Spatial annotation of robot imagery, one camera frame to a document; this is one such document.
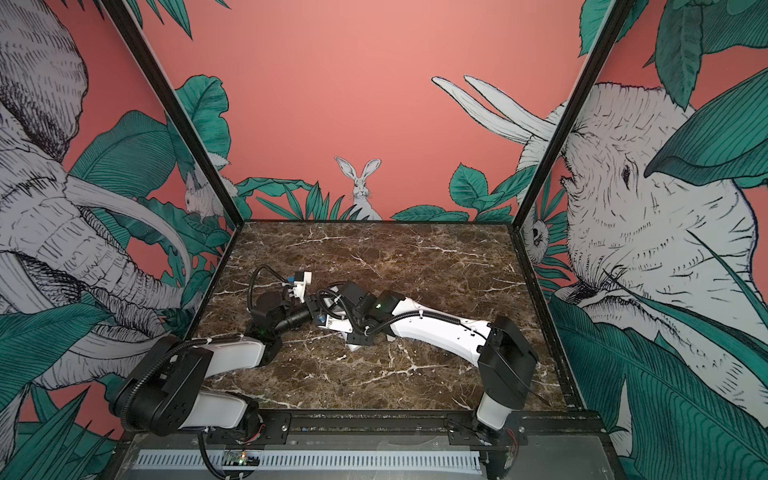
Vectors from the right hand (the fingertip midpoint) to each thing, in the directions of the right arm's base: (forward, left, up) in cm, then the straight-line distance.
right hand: (348, 321), depth 79 cm
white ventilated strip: (-30, +36, -13) cm, 49 cm away
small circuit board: (-30, +24, -12) cm, 40 cm away
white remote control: (-5, 0, +20) cm, 20 cm away
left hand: (+5, +2, +4) cm, 7 cm away
